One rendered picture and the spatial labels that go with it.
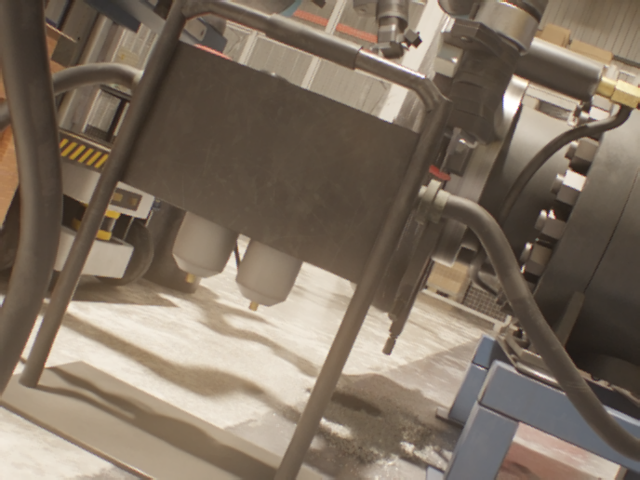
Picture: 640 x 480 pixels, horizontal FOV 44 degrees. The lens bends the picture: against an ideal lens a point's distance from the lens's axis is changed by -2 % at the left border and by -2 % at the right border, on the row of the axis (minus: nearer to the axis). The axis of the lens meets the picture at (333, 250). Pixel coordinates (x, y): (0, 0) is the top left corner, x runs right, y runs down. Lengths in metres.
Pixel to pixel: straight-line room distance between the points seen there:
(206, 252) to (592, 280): 0.82
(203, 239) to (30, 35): 0.58
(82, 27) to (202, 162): 1.08
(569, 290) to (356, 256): 0.71
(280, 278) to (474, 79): 0.38
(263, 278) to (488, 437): 0.60
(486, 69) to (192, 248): 0.47
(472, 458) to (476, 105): 0.64
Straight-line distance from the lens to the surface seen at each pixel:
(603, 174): 1.58
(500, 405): 1.45
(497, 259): 1.02
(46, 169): 0.57
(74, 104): 2.06
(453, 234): 1.67
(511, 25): 1.15
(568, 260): 1.58
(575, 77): 1.45
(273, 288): 1.02
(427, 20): 9.66
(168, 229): 2.38
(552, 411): 1.46
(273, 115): 1.03
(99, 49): 2.07
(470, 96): 1.15
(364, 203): 0.99
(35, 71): 0.53
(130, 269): 2.03
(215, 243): 1.04
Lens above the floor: 0.35
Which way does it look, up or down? 1 degrees down
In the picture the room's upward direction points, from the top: 23 degrees clockwise
